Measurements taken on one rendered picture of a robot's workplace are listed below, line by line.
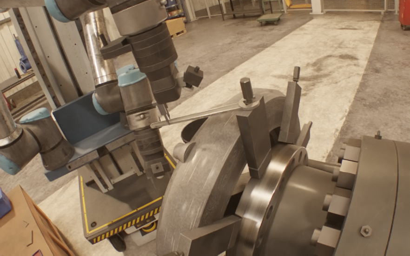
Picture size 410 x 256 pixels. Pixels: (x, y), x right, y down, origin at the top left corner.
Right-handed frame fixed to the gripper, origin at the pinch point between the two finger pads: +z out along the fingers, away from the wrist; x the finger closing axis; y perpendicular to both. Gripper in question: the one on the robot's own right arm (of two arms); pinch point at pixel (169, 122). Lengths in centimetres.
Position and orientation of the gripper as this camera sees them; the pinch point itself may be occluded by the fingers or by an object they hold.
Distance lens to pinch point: 50.2
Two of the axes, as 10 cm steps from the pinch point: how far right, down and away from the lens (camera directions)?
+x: 0.2, -5.5, 8.3
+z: 2.9, 8.0, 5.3
